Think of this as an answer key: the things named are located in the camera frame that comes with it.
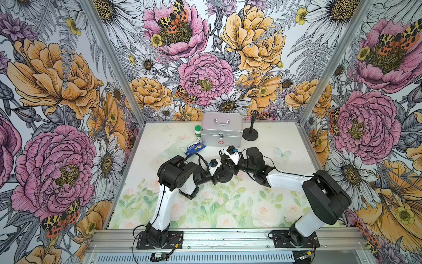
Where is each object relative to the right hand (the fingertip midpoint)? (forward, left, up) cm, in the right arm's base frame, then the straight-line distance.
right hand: (223, 162), depth 87 cm
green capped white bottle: (+23, +14, -1) cm, 28 cm away
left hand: (+1, -1, -10) cm, 10 cm away
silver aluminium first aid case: (+23, +1, +1) cm, 24 cm away
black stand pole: (-1, 0, +6) cm, 6 cm away
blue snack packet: (+16, +17, -9) cm, 25 cm away
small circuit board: (-38, +30, -12) cm, 50 cm away
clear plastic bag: (+19, +29, -12) cm, 36 cm away
